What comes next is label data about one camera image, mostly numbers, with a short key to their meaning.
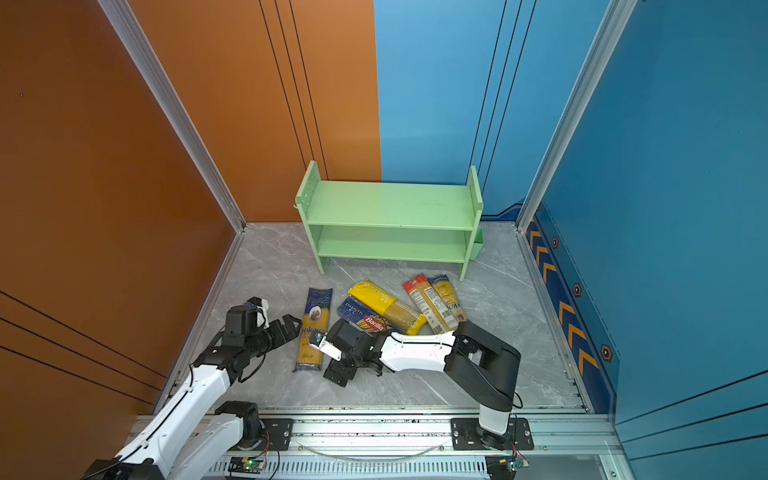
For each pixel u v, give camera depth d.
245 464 0.71
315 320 0.91
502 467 0.71
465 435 0.72
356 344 0.64
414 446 0.72
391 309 0.94
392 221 0.83
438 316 0.91
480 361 0.50
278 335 0.74
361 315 0.91
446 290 0.97
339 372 0.72
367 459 0.71
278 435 0.73
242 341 0.64
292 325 0.77
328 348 0.72
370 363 0.61
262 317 0.69
